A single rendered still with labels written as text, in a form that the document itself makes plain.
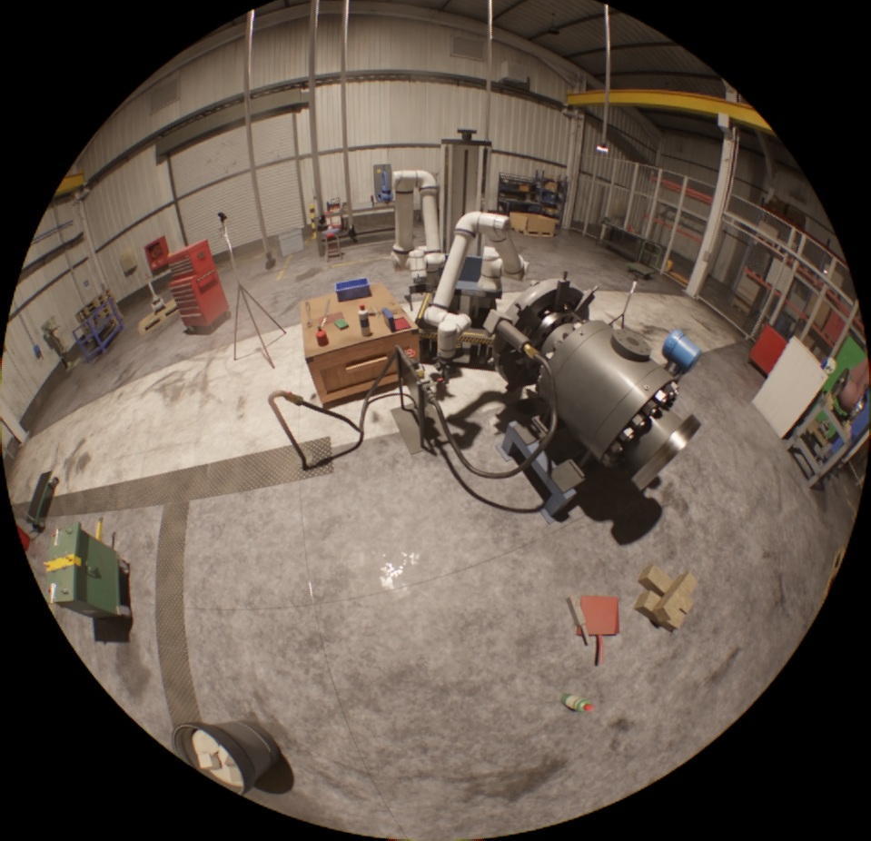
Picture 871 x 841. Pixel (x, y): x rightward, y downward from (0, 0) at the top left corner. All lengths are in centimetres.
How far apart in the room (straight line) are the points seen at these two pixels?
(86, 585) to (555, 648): 267
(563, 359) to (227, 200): 969
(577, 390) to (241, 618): 208
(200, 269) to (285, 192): 575
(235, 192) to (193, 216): 157
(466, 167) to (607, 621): 291
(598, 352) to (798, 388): 387
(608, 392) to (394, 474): 124
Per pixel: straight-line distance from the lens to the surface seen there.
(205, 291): 424
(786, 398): 484
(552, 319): 161
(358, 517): 163
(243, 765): 155
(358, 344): 191
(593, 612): 170
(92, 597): 234
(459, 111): 1050
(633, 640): 185
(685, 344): 152
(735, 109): 949
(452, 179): 223
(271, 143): 973
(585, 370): 134
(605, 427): 129
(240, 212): 987
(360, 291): 252
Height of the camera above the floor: 148
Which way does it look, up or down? 46 degrees down
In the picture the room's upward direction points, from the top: 1 degrees clockwise
